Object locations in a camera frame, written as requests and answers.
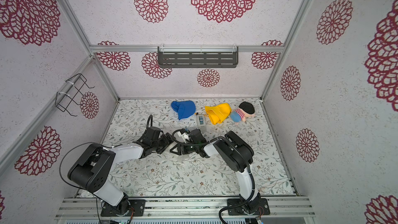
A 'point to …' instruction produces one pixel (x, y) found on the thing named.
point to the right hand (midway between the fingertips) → (173, 150)
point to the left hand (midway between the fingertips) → (173, 141)
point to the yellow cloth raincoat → (217, 114)
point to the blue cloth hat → (185, 109)
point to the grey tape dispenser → (200, 121)
